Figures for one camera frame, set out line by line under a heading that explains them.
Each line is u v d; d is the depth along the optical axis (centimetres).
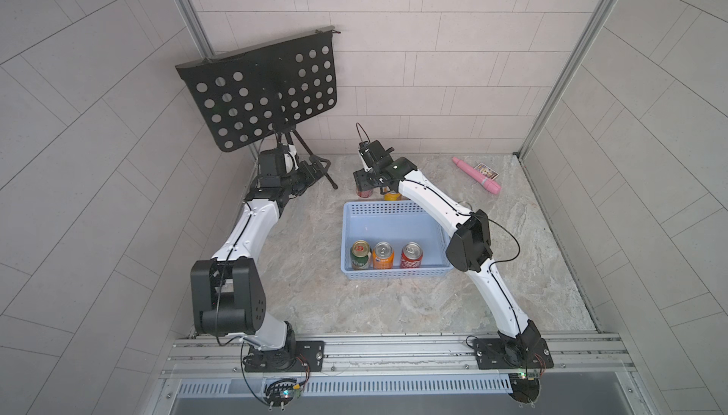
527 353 62
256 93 71
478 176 108
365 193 95
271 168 64
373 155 71
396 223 95
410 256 79
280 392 66
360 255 79
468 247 58
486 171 111
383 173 69
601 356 71
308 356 71
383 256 79
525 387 69
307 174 74
